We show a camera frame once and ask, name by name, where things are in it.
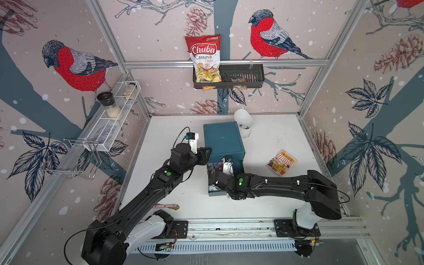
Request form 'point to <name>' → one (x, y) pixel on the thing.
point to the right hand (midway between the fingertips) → (217, 177)
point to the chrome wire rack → (74, 157)
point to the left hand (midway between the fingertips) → (212, 148)
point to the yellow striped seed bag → (281, 163)
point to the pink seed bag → (213, 166)
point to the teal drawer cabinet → (224, 139)
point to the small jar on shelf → (130, 91)
